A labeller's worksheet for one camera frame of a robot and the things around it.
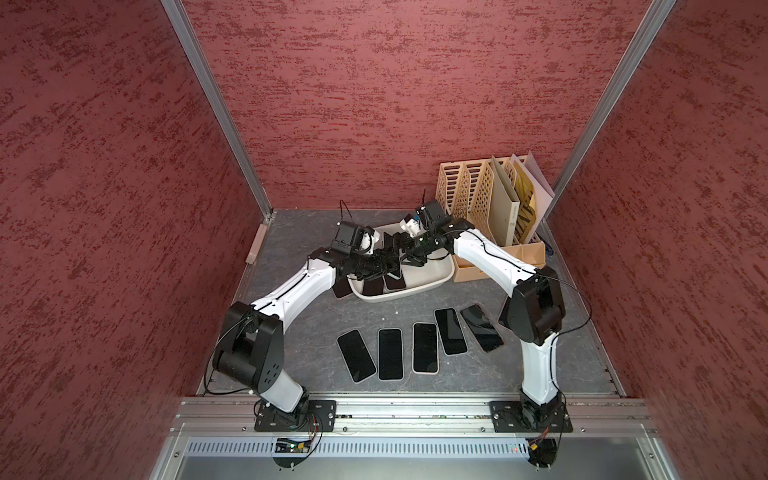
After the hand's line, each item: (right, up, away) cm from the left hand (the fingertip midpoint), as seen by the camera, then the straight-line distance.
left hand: (392, 272), depth 84 cm
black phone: (-10, -24, -1) cm, 26 cm away
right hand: (-1, +3, +2) cm, 4 cm away
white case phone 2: (+1, -5, +14) cm, 14 cm away
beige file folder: (+33, +19, +2) cm, 39 cm away
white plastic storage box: (+9, -4, +17) cm, 19 cm away
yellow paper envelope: (+40, +20, +3) cm, 45 cm away
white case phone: (+10, -22, +1) cm, 24 cm away
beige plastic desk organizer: (+25, +26, +18) cm, 41 cm away
